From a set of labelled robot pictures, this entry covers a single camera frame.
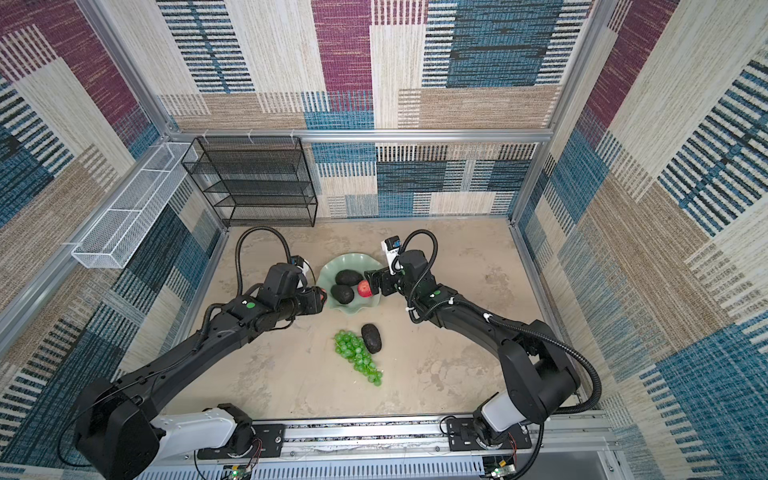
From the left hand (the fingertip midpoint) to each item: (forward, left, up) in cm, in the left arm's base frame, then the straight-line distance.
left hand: (322, 292), depth 82 cm
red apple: (+8, -10, -12) cm, 18 cm away
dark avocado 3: (+6, -4, -11) cm, 13 cm away
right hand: (+6, -16, 0) cm, 17 cm away
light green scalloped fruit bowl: (+18, -7, -11) cm, 22 cm away
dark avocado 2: (-8, -13, -11) cm, 19 cm away
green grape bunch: (-11, -8, -11) cm, 17 cm away
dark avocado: (+13, -5, -12) cm, 18 cm away
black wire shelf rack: (+47, +30, 0) cm, 56 cm away
